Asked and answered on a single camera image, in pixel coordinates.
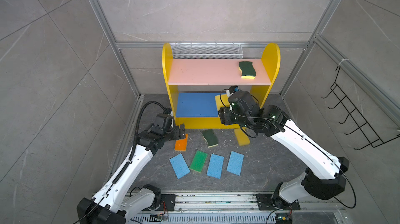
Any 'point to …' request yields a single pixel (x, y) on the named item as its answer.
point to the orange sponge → (181, 145)
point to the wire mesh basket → (207, 51)
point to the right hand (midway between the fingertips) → (225, 111)
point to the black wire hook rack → (373, 139)
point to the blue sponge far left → (179, 165)
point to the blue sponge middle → (215, 165)
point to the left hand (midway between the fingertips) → (178, 127)
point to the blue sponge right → (235, 163)
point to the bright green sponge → (198, 161)
